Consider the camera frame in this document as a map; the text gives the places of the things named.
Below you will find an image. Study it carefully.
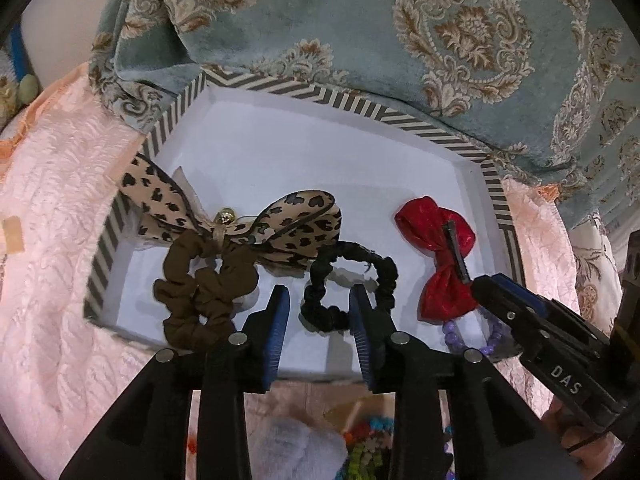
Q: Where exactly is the red hair bow clip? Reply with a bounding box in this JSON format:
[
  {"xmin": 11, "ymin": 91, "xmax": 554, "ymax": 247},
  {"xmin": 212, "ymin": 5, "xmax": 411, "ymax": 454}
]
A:
[{"xmin": 394, "ymin": 196, "xmax": 478, "ymax": 322}]

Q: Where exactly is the white fluffy scrunchie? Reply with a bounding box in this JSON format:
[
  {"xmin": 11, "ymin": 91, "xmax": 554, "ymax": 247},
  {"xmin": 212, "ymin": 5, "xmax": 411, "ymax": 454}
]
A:
[{"xmin": 248, "ymin": 417, "xmax": 348, "ymax": 480}]

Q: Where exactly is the black scrunchie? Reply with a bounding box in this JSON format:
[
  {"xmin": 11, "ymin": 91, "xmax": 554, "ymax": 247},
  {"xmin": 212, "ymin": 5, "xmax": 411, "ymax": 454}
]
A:
[{"xmin": 300, "ymin": 240, "xmax": 398, "ymax": 333}]

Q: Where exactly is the floral cushion at right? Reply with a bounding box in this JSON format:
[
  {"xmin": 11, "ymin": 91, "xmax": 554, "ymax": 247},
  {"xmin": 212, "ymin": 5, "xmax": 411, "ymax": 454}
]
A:
[{"xmin": 568, "ymin": 214, "xmax": 623, "ymax": 336}]

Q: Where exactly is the pink quilted bedspread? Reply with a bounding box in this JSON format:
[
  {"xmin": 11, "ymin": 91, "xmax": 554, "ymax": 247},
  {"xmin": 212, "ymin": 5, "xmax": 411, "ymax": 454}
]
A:
[{"xmin": 1, "ymin": 63, "xmax": 579, "ymax": 479}]

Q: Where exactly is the brown scrunchie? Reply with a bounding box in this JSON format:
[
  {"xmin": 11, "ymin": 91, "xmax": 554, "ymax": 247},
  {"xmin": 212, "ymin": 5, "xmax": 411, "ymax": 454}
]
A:
[{"xmin": 153, "ymin": 230, "xmax": 259, "ymax": 351}]

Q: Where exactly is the tan earring card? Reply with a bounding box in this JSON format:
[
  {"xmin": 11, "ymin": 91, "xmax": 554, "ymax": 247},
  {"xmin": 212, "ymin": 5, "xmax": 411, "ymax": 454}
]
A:
[{"xmin": 0, "ymin": 216, "xmax": 25, "ymax": 256}]

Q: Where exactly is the leopard print hair bow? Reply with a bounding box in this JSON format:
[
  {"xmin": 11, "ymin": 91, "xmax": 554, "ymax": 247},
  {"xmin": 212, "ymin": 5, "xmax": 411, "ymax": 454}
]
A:
[{"xmin": 118, "ymin": 154, "xmax": 342, "ymax": 269}]

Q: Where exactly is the teal damask blanket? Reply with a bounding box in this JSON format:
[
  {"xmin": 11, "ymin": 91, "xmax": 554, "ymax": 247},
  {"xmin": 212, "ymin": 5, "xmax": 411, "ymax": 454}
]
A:
[{"xmin": 89, "ymin": 0, "xmax": 639, "ymax": 226}]

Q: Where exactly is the striped black white tray box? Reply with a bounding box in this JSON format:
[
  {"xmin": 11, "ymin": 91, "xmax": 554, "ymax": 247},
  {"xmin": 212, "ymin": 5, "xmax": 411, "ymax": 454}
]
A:
[{"xmin": 82, "ymin": 73, "xmax": 524, "ymax": 382}]

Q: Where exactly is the floral embroidered cushion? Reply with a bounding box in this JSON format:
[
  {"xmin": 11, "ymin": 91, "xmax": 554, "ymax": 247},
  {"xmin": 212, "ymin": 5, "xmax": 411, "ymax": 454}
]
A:
[{"xmin": 0, "ymin": 47, "xmax": 21, "ymax": 130}]

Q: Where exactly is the green blue plush toy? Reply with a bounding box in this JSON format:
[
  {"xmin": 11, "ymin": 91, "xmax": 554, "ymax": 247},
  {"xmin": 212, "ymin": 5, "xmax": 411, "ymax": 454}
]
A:
[{"xmin": 9, "ymin": 22, "xmax": 40, "ymax": 105}]

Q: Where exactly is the beige pillow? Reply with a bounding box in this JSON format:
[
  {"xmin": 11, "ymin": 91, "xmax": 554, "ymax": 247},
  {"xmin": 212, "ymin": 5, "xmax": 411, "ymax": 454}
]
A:
[{"xmin": 22, "ymin": 0, "xmax": 106, "ymax": 87}]

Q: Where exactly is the purple bead bracelet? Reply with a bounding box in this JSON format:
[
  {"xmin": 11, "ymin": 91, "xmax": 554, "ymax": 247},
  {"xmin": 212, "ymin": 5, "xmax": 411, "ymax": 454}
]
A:
[{"xmin": 441, "ymin": 306, "xmax": 511, "ymax": 359}]

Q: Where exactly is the multicolour bead bracelet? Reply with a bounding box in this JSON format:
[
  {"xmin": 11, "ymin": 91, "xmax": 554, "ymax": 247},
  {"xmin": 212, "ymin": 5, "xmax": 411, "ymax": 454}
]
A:
[{"xmin": 344, "ymin": 414, "xmax": 396, "ymax": 480}]

